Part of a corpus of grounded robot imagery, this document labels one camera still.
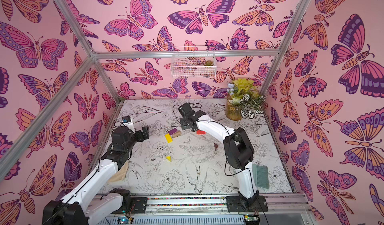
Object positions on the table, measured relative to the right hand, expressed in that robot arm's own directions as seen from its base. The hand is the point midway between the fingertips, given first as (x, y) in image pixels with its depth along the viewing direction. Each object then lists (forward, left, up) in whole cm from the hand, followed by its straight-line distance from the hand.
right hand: (190, 121), depth 94 cm
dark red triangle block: (-12, -16, -10) cm, 22 cm away
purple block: (-1, +14, -11) cm, 18 cm away
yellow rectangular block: (-7, +14, -10) cm, 19 cm away
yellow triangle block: (-21, +12, -9) cm, 26 cm away
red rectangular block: (-3, -7, -9) cm, 11 cm away
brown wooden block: (-4, +9, -10) cm, 14 cm away
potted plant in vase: (+5, -31, +13) cm, 34 cm away
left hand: (-9, +27, +7) cm, 29 cm away
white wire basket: (+30, -4, +23) cm, 38 cm away
